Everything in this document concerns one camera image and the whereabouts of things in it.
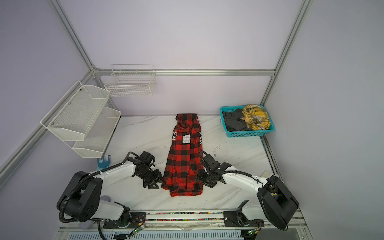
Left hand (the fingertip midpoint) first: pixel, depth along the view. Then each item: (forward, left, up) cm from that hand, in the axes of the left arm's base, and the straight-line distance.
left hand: (162, 185), depth 82 cm
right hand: (+2, -19, +2) cm, 19 cm away
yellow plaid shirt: (+45, -62, +10) cm, 77 cm away
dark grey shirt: (+43, -46, +7) cm, 63 cm away
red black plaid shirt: (+11, -11, -1) cm, 16 cm away
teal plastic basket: (+34, -52, +5) cm, 63 cm away
